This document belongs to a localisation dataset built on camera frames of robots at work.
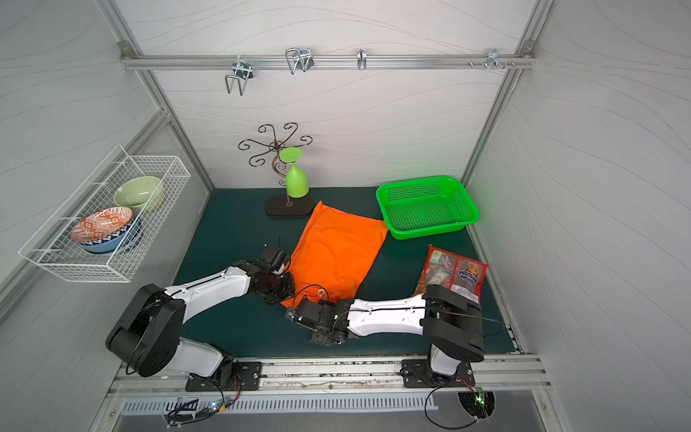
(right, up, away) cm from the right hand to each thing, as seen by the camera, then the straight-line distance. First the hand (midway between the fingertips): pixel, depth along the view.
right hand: (319, 316), depth 81 cm
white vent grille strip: (-40, -20, -11) cm, 46 cm away
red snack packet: (+47, +11, +7) cm, 48 cm away
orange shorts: (+3, +15, +17) cm, 23 cm away
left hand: (-8, +5, +7) cm, 12 cm away
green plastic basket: (+42, +34, +34) cm, 64 cm away
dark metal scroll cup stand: (-21, +34, +30) cm, 50 cm away
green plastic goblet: (-9, +41, +10) cm, 43 cm away
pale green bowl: (-49, +37, -8) cm, 62 cm away
